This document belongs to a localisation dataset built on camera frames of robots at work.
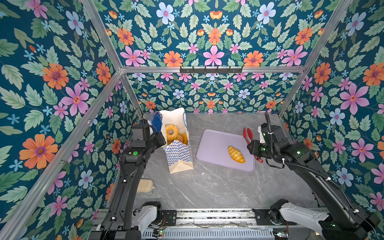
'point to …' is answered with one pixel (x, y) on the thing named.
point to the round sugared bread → (180, 138)
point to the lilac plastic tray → (213, 148)
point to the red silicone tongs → (248, 136)
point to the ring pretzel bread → (173, 127)
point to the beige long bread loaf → (145, 185)
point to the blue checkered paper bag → (178, 154)
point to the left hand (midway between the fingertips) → (165, 132)
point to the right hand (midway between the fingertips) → (249, 145)
